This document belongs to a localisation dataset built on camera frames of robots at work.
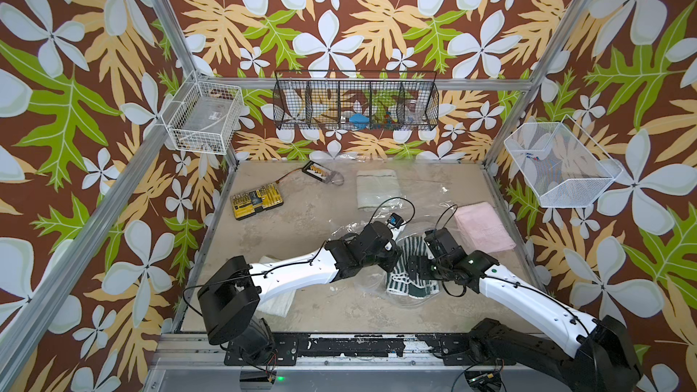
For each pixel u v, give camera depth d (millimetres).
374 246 588
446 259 627
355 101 985
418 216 1035
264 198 1047
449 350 736
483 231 956
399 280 831
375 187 1088
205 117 865
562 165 816
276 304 798
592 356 383
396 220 680
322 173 1149
